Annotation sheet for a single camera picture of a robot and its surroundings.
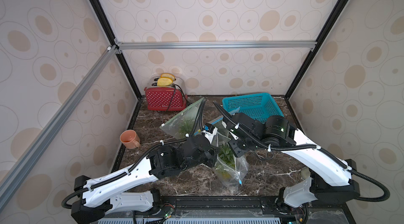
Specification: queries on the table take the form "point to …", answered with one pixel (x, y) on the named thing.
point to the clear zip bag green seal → (170, 126)
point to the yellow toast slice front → (164, 81)
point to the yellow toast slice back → (167, 74)
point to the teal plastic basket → (261, 105)
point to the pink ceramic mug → (130, 139)
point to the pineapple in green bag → (185, 126)
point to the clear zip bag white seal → (241, 170)
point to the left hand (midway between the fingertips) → (224, 153)
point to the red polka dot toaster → (165, 98)
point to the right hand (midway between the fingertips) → (230, 149)
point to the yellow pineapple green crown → (226, 163)
